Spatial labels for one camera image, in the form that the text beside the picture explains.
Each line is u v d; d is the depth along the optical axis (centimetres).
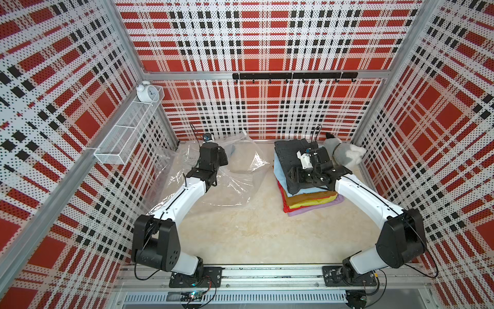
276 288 72
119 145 90
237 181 83
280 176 90
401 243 42
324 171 64
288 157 88
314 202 88
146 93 80
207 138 73
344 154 102
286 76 88
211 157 63
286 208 88
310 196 83
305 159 77
